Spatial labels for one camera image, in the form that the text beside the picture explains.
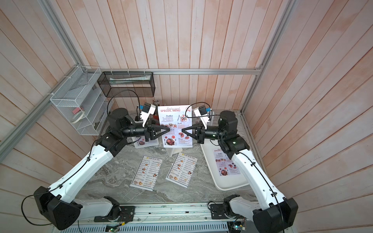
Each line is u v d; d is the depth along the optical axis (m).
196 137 0.58
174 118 0.59
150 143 0.98
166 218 0.73
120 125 0.52
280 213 0.37
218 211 0.73
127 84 1.05
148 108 0.54
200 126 0.57
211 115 0.55
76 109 0.82
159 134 0.58
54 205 0.37
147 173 0.88
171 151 0.90
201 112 0.55
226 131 0.52
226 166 0.90
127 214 0.73
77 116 0.82
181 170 0.89
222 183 0.83
